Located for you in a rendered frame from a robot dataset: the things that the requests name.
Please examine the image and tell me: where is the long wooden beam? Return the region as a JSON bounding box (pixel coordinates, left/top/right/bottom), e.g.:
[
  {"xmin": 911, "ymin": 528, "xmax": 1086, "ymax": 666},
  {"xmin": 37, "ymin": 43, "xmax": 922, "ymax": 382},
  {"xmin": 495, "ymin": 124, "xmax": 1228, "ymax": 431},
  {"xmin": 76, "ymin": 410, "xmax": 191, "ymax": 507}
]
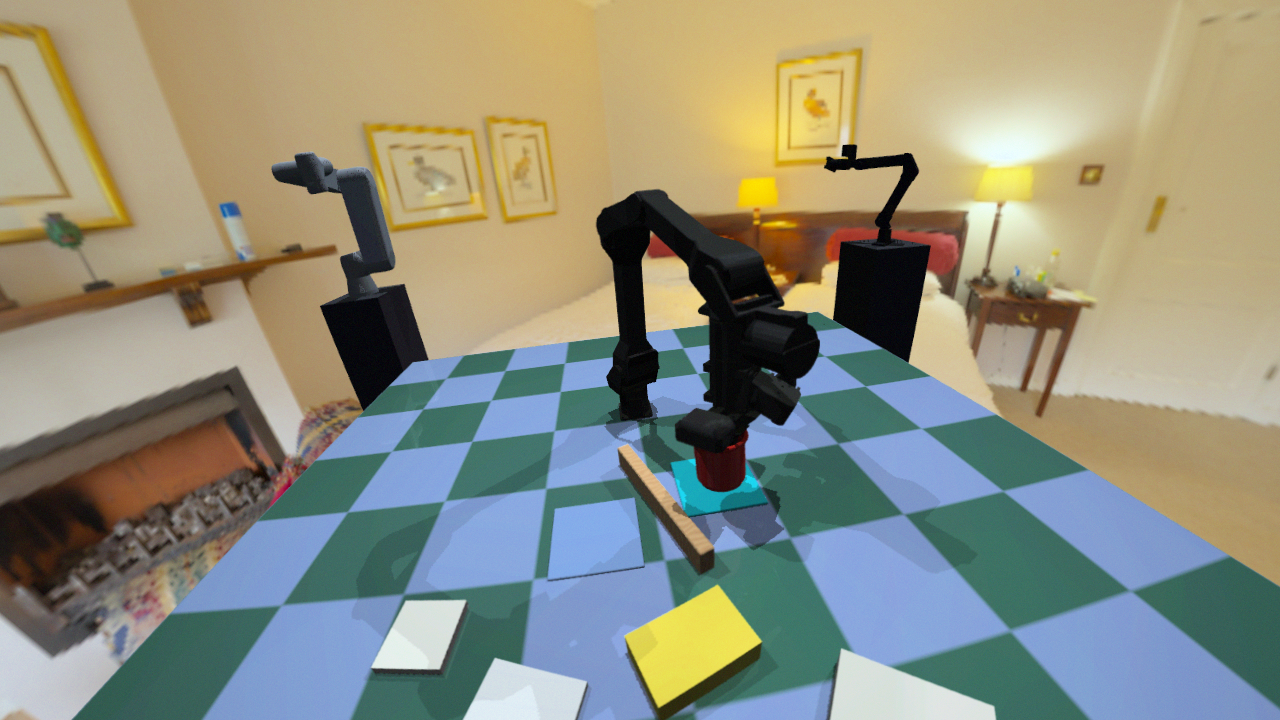
[{"xmin": 617, "ymin": 445, "xmax": 716, "ymax": 574}]

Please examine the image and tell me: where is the yellow rectangular block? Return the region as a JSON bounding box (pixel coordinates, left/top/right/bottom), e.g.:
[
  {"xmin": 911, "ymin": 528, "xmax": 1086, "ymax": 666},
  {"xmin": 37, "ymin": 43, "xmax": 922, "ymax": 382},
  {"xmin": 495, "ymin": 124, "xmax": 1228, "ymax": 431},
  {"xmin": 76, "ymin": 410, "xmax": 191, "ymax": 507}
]
[{"xmin": 625, "ymin": 585, "xmax": 762, "ymax": 720}]

